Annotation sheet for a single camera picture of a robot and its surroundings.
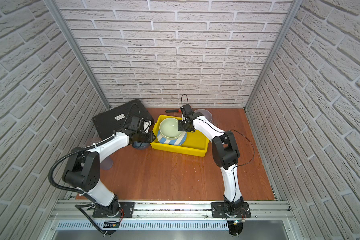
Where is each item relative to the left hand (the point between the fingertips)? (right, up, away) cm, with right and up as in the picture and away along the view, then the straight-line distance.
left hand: (155, 135), depth 92 cm
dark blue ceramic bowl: (-5, -4, -13) cm, 14 cm away
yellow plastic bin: (+26, -6, +6) cm, 27 cm away
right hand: (+16, +6, +4) cm, 18 cm away
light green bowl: (+8, +4, +5) cm, 10 cm away
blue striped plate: (+14, -4, +3) cm, 15 cm away
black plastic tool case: (-29, +11, +11) cm, 33 cm away
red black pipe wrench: (+13, +18, +26) cm, 34 cm away
